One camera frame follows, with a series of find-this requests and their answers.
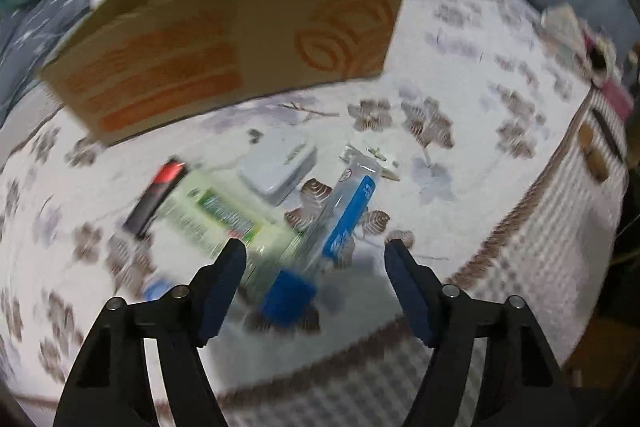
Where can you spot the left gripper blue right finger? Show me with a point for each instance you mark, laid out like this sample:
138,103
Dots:
417,289

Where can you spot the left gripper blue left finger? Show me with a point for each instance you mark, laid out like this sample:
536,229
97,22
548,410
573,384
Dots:
216,286

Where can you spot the blue toothbrush package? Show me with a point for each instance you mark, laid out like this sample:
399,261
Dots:
293,289

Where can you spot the light green wipes packet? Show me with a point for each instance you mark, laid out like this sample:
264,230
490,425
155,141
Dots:
203,209

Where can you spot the black red marker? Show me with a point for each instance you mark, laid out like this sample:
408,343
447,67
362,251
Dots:
164,182

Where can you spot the white grey case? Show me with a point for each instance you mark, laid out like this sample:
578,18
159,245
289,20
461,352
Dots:
276,164

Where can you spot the floral white bed cover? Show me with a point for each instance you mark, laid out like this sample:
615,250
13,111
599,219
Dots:
489,188

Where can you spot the brown wooden block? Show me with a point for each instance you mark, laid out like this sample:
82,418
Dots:
593,158

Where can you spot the black phone on edge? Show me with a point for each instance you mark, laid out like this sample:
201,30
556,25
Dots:
607,134

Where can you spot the brown cardboard box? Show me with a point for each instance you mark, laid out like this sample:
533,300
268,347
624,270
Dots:
135,65

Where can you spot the pink book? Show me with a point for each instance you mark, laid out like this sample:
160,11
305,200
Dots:
619,98

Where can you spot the dark floral blue duvet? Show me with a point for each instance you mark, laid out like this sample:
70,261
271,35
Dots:
28,36

